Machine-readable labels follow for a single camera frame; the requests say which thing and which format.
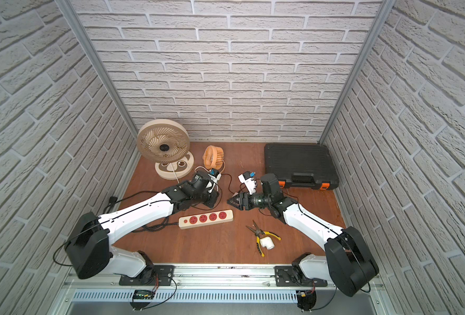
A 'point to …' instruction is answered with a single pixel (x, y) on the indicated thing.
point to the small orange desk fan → (213, 157)
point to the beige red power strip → (198, 220)
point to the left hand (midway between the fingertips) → (214, 188)
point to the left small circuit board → (141, 294)
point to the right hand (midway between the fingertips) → (233, 201)
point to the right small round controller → (306, 299)
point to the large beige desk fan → (167, 142)
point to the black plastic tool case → (301, 165)
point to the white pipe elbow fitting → (267, 242)
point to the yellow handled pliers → (258, 233)
